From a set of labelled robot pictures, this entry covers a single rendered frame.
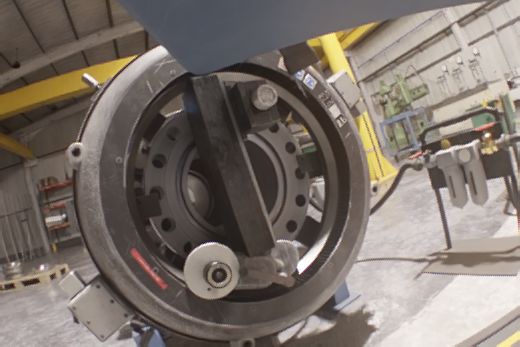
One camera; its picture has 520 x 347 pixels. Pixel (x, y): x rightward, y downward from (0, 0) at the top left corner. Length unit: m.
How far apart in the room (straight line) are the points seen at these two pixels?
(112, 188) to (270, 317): 0.42
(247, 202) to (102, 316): 0.38
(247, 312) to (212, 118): 0.41
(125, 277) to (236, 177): 0.29
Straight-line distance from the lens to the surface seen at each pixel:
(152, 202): 0.69
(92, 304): 0.63
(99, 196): 0.57
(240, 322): 0.64
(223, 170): 0.58
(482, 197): 1.18
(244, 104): 0.57
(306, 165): 0.84
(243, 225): 0.59
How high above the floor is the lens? 0.60
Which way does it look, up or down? 5 degrees up
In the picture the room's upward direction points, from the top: 18 degrees counter-clockwise
